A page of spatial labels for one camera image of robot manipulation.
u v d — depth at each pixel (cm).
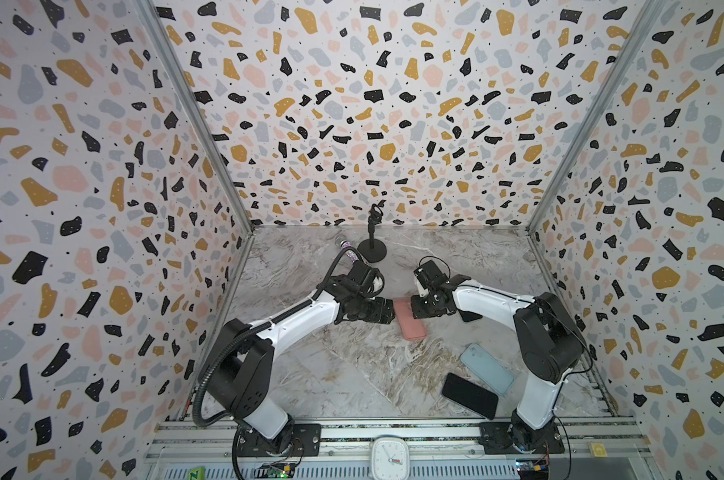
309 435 74
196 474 68
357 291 67
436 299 70
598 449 72
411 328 92
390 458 69
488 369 87
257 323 47
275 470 70
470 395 83
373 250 115
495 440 73
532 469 72
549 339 49
